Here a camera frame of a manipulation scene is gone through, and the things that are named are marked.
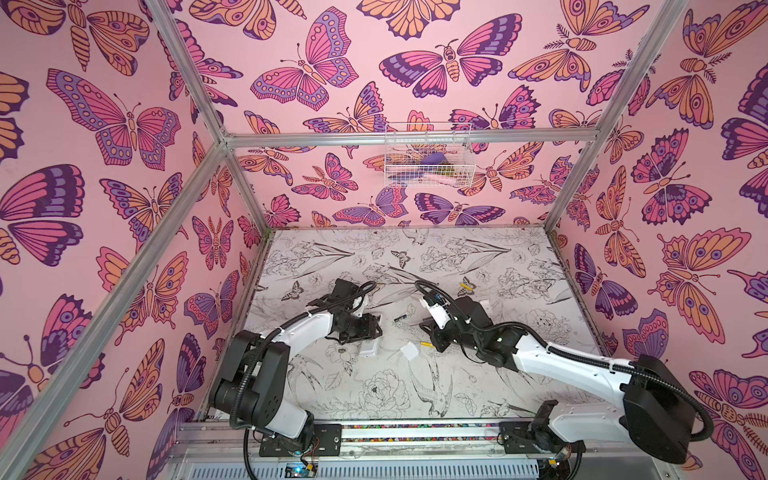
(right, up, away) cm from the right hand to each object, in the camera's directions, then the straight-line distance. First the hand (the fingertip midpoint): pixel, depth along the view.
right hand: (423, 319), depth 81 cm
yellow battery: (+17, +6, +22) cm, 29 cm away
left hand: (-13, -5, +8) cm, 16 cm away
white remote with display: (-15, -9, +3) cm, 17 cm away
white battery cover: (-3, -11, +9) cm, 15 cm away
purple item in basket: (+5, +48, +14) cm, 50 cm away
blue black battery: (-6, -3, +14) cm, 16 cm away
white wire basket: (-4, +53, +15) cm, 55 cm away
